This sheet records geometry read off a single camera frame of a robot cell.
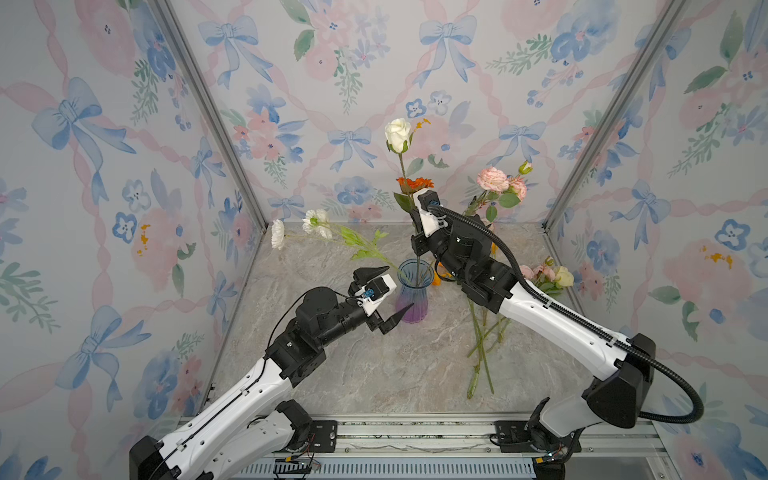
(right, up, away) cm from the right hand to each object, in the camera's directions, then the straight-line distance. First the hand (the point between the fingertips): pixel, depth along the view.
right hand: (414, 207), depth 68 cm
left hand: (-4, -16, -4) cm, 17 cm away
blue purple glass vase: (+1, -17, +12) cm, 21 cm away
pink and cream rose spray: (+48, -18, +32) cm, 61 cm away
